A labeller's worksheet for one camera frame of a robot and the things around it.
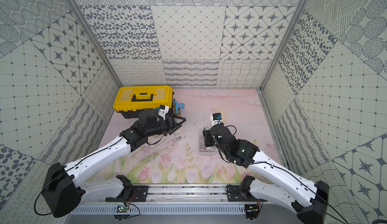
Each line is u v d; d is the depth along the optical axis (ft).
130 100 2.99
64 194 1.25
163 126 2.16
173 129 2.17
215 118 2.05
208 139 2.05
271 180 1.46
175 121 2.21
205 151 2.89
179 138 3.05
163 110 2.36
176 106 3.47
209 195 2.47
